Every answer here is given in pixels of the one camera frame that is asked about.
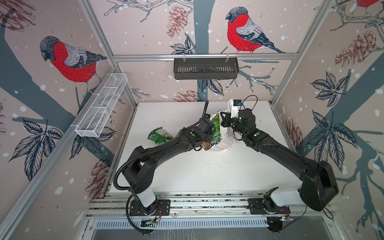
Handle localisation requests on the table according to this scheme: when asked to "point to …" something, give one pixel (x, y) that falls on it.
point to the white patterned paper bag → (222, 138)
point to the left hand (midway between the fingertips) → (208, 132)
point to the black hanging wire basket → (206, 69)
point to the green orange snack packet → (160, 136)
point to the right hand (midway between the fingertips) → (219, 114)
